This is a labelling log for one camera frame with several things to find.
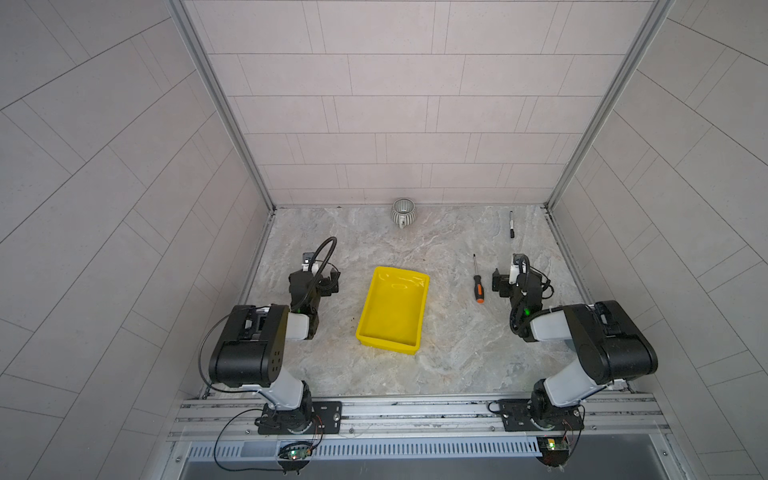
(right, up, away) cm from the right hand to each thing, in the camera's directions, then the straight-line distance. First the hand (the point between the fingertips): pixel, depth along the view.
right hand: (511, 266), depth 95 cm
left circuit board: (-59, -37, -30) cm, 76 cm away
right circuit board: (0, -39, -27) cm, 47 cm away
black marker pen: (+6, +10, +14) cm, 18 cm away
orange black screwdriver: (-11, -6, -3) cm, 13 cm away
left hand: (-60, 0, 0) cm, 60 cm away
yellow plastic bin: (-38, -12, -8) cm, 40 cm away
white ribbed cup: (-35, +18, +13) cm, 41 cm away
